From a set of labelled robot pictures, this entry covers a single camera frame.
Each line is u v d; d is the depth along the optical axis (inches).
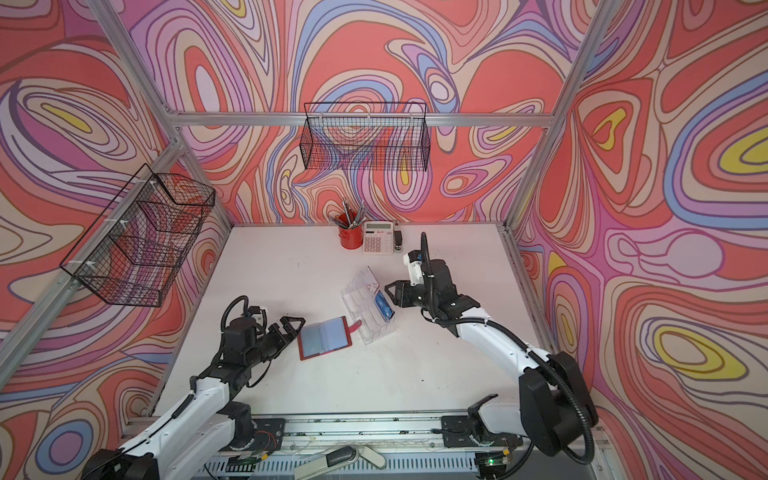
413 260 29.3
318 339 35.0
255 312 30.3
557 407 16.3
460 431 29.0
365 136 38.7
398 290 28.5
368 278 36.7
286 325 30.2
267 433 28.8
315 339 35.1
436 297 25.1
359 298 37.7
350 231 41.6
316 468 26.2
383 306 34.0
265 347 28.2
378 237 44.4
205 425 21.2
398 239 42.8
